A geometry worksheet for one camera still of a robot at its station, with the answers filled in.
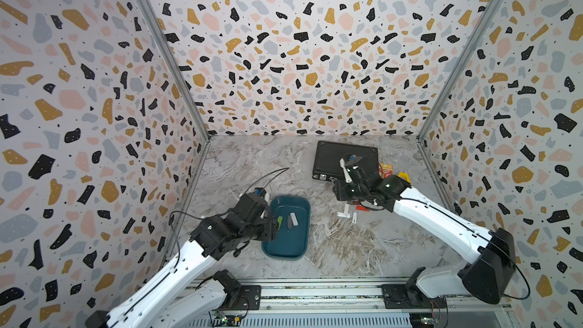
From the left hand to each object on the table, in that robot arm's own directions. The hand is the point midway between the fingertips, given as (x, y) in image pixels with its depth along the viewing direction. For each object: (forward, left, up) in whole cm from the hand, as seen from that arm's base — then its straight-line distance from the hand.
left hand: (276, 225), depth 72 cm
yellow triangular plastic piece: (+31, -56, -17) cm, 66 cm away
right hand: (+13, -20, +1) cm, 24 cm away
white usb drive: (+10, -30, -17) cm, 36 cm away
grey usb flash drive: (+8, -3, -17) cm, 19 cm away
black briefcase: (+37, -20, -14) cm, 44 cm away
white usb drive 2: (+10, -5, -17) cm, 21 cm away
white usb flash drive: (+11, -25, -17) cm, 32 cm away
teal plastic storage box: (+1, -4, -19) cm, 20 cm away
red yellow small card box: (+33, -47, -16) cm, 60 cm away
